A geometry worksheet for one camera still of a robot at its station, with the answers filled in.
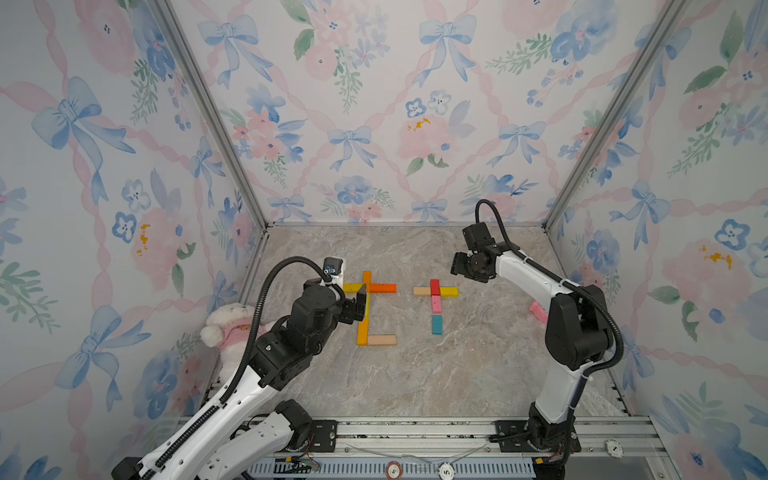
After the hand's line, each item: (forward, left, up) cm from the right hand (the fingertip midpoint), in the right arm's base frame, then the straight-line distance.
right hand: (463, 268), depth 96 cm
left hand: (-19, +33, +20) cm, 42 cm away
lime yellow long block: (-10, +30, -7) cm, 33 cm away
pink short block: (-8, +9, -9) cm, 15 cm away
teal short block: (-14, +9, -10) cm, 20 cm away
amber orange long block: (+2, +32, -8) cm, 33 cm away
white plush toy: (-22, +67, +2) cm, 70 cm away
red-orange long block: (-2, +26, -8) cm, 27 cm away
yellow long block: (-2, +37, -8) cm, 38 cm away
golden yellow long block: (-18, +32, -9) cm, 37 cm away
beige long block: (-20, +26, -9) cm, 34 cm away
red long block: (-2, +8, -8) cm, 12 cm away
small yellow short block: (-3, +4, -9) cm, 10 cm away
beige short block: (-3, +13, -9) cm, 16 cm away
